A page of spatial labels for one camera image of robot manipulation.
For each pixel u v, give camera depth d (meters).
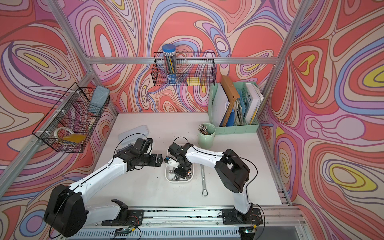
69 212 0.39
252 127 1.04
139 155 0.65
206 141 0.96
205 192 0.82
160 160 0.77
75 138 0.74
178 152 0.69
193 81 0.91
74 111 0.79
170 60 0.75
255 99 0.93
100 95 0.81
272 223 0.74
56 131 0.67
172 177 0.86
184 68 0.85
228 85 0.90
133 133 0.75
